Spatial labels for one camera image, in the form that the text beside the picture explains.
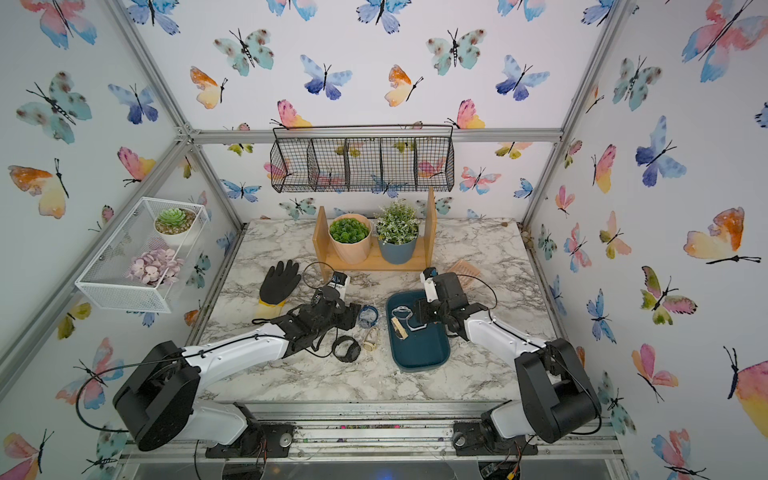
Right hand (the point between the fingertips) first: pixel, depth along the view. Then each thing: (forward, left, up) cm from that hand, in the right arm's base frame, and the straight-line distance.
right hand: (420, 303), depth 89 cm
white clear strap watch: (0, +4, -6) cm, 8 cm away
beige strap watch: (-7, +6, -6) cm, 10 cm away
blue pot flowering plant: (+17, +8, +15) cm, 23 cm away
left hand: (-2, +19, +2) cm, 19 cm away
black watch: (-14, +19, -6) cm, 24 cm away
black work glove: (+8, +49, -8) cm, 50 cm away
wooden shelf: (+18, -1, -1) cm, 18 cm away
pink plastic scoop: (+19, -17, -9) cm, 27 cm away
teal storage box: (-10, +1, -8) cm, 13 cm away
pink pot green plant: (+16, +22, +10) cm, 29 cm away
